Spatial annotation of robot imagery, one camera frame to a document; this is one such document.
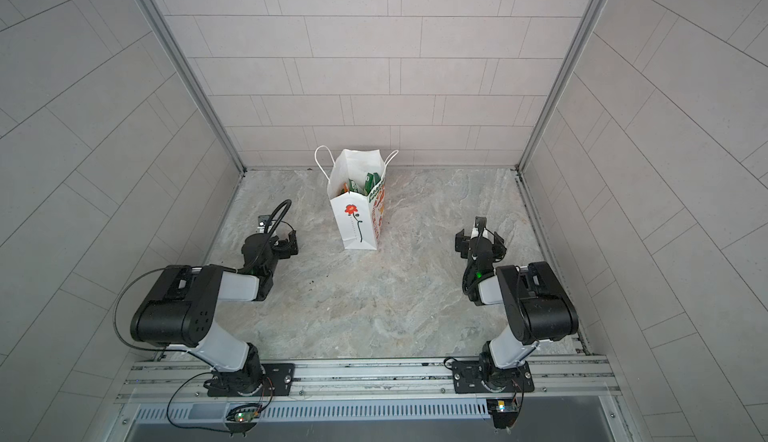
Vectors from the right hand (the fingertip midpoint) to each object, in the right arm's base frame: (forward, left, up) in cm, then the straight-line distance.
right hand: (478, 229), depth 94 cm
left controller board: (-43, +61, -1) cm, 75 cm away
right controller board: (-46, +4, -7) cm, 47 cm away
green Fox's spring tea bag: (+14, +33, +11) cm, 37 cm away
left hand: (+5, +61, +2) cm, 61 cm away
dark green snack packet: (+11, +38, +11) cm, 41 cm away
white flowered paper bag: (-1, +37, +11) cm, 38 cm away
